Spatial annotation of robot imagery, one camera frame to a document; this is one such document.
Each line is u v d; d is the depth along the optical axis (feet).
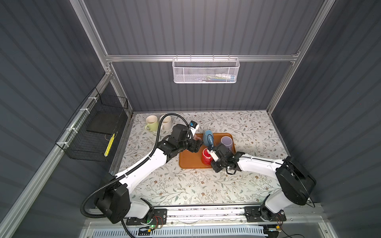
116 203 1.64
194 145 2.30
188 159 3.23
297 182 1.52
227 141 3.05
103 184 1.39
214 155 2.64
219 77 3.00
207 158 2.83
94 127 2.50
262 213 2.19
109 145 2.24
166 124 3.32
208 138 3.09
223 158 2.27
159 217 2.37
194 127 2.28
